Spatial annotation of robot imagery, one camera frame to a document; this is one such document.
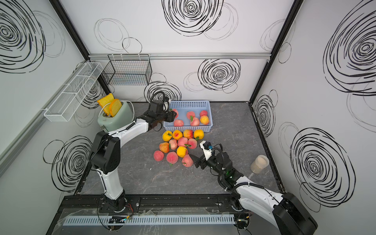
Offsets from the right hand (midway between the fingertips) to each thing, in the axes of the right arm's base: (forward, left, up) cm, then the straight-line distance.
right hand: (195, 151), depth 78 cm
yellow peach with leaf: (+15, +18, -8) cm, 25 cm away
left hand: (+26, +16, +2) cm, 31 cm away
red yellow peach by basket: (+17, +5, -9) cm, 20 cm away
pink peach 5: (+11, +9, -8) cm, 16 cm away
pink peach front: (-2, +5, -8) cm, 9 cm away
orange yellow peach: (+28, -6, -8) cm, 30 cm away
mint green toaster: (+23, +47, 0) cm, 52 cm away
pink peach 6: (-1, +13, -8) cm, 15 cm away
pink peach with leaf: (+10, +1, -8) cm, 13 cm away
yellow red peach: (+15, +12, -8) cm, 21 cm away
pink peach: (+25, +13, +3) cm, 28 cm away
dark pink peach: (+1, +22, -9) cm, 24 cm away
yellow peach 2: (+4, +8, -9) cm, 13 cm away
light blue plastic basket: (+44, +10, -12) cm, 46 cm away
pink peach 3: (+34, +4, -8) cm, 35 cm away
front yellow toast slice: (+25, +50, +8) cm, 57 cm away
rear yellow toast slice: (+28, +58, +9) cm, 65 cm away
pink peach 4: (+36, -5, -9) cm, 37 cm away
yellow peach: (+17, -2, -8) cm, 19 cm away
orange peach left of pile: (+7, +19, -9) cm, 22 cm away
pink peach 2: (+26, +12, -9) cm, 30 cm away
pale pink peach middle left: (+9, +14, -9) cm, 19 cm away
